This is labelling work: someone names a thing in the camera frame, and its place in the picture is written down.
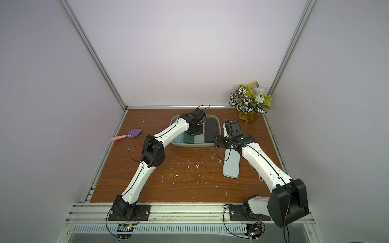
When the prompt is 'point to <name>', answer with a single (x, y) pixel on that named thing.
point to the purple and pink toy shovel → (132, 133)
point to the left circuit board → (124, 231)
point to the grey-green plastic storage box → (174, 118)
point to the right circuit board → (254, 230)
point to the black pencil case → (210, 130)
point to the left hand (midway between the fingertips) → (202, 132)
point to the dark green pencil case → (188, 138)
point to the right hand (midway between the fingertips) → (222, 138)
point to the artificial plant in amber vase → (249, 100)
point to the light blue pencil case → (231, 167)
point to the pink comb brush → (261, 178)
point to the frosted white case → (199, 139)
